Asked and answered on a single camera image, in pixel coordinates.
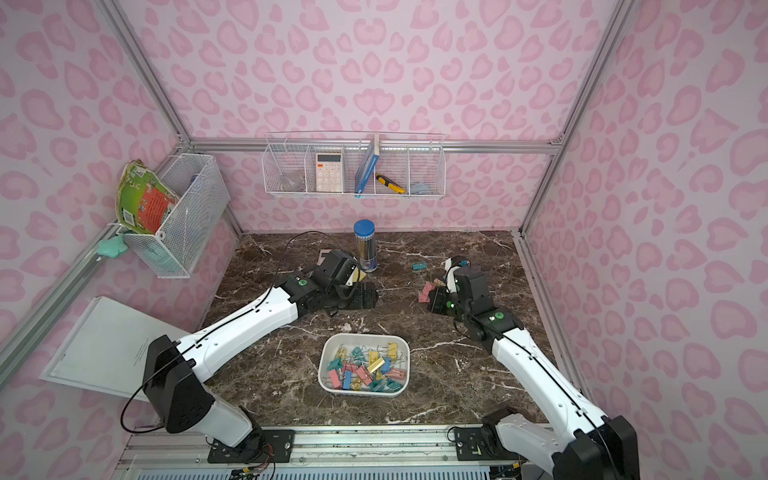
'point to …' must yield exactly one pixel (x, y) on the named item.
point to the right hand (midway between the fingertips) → (427, 291)
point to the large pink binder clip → (424, 296)
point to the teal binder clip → (419, 265)
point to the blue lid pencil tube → (364, 230)
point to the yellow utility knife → (386, 181)
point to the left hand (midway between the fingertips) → (365, 291)
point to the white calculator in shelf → (329, 172)
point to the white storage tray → (367, 365)
